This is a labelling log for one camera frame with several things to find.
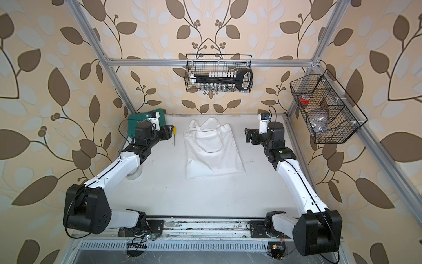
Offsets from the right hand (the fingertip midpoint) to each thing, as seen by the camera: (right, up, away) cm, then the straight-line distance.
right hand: (255, 129), depth 81 cm
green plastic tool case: (-76, +7, +32) cm, 83 cm away
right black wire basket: (+32, +5, -7) cm, 33 cm away
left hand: (-46, +3, +4) cm, 46 cm away
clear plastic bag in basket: (+27, +4, -7) cm, 28 cm away
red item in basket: (+28, +16, +7) cm, 33 cm away
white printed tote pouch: (-23, -13, +18) cm, 32 cm away
